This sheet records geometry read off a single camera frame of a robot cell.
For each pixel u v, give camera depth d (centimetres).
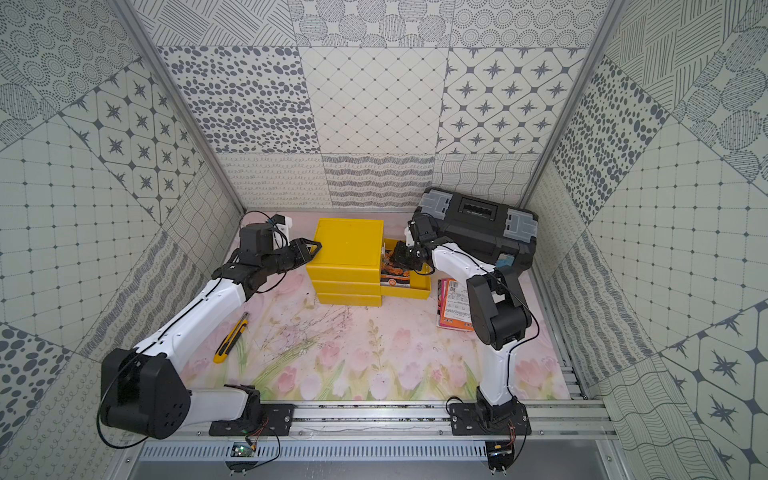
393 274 93
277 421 74
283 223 76
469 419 73
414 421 76
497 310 51
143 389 40
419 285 91
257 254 63
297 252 73
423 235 78
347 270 80
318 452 70
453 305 93
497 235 91
